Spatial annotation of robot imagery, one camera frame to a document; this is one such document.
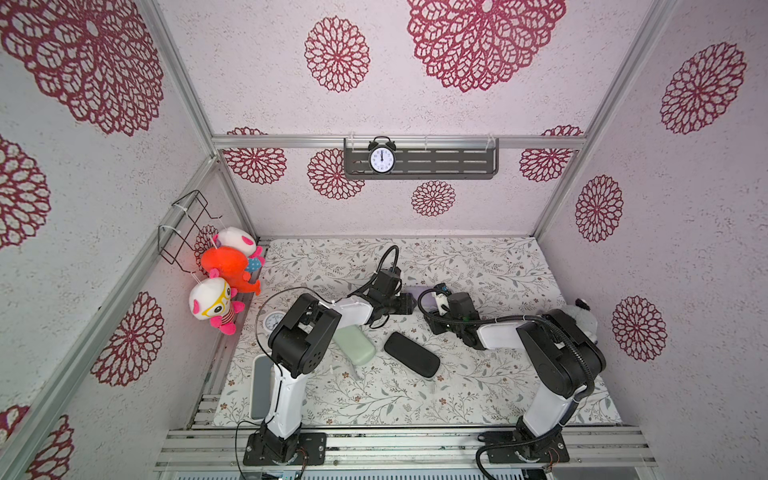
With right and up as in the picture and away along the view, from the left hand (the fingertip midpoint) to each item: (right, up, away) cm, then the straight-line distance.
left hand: (410, 303), depth 99 cm
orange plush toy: (-56, +13, -6) cm, 58 cm away
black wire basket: (-61, +18, -22) cm, 68 cm away
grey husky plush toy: (+41, -1, -24) cm, 48 cm away
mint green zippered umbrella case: (-17, -11, -10) cm, 23 cm away
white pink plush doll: (-56, +21, -5) cm, 60 cm away
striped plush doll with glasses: (-55, +4, -19) cm, 58 cm away
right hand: (+6, -2, -1) cm, 6 cm away
